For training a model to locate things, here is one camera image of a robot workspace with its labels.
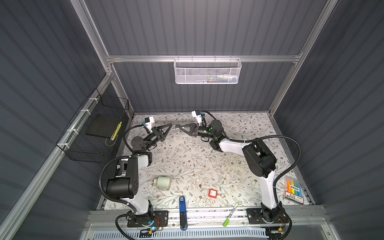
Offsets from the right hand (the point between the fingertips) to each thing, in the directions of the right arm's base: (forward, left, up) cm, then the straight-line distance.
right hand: (181, 131), depth 78 cm
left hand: (+1, +4, +3) cm, 5 cm away
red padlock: (-24, -16, -24) cm, 38 cm away
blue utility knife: (-35, -1, -21) cm, 41 cm away
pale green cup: (-21, +10, -17) cm, 29 cm away
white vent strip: (-43, +21, -25) cm, 54 cm away
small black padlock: (+2, +4, +1) cm, 5 cm away
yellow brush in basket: (-6, +33, +4) cm, 33 cm away
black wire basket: (-13, +44, +8) cm, 47 cm away
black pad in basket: (-1, +38, +7) cm, 38 cm away
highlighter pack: (-22, -61, -24) cm, 69 cm away
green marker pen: (-37, -23, -25) cm, 50 cm away
